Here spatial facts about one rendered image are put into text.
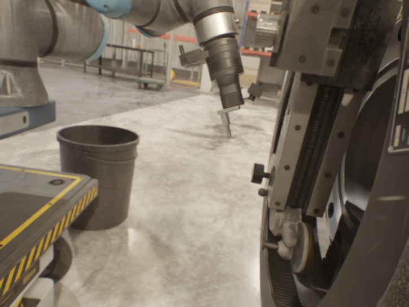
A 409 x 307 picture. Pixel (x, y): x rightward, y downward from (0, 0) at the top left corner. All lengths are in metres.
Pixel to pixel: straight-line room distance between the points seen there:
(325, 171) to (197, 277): 0.65
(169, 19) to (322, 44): 0.36
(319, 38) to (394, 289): 0.30
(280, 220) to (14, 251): 0.50
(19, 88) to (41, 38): 0.13
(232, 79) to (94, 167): 0.67
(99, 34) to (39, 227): 0.53
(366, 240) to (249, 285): 0.85
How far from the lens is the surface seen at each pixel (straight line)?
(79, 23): 0.85
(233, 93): 0.58
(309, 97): 0.49
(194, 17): 0.63
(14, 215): 0.75
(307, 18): 0.41
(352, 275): 0.25
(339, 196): 0.64
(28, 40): 0.78
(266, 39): 0.42
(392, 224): 0.21
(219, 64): 0.59
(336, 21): 0.42
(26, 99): 0.75
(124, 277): 1.02
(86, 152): 1.07
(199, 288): 1.01
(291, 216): 0.59
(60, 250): 0.92
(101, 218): 1.20
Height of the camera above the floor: 0.69
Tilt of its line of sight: 17 degrees down
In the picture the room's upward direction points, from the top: 9 degrees clockwise
